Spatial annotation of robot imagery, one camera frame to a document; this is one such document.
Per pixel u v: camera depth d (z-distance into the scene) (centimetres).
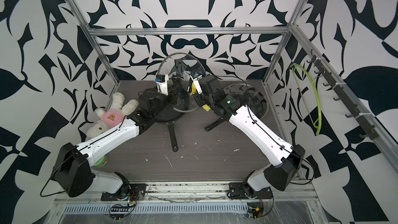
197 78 58
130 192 70
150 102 57
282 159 40
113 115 91
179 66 94
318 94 69
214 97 51
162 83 65
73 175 41
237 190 74
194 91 71
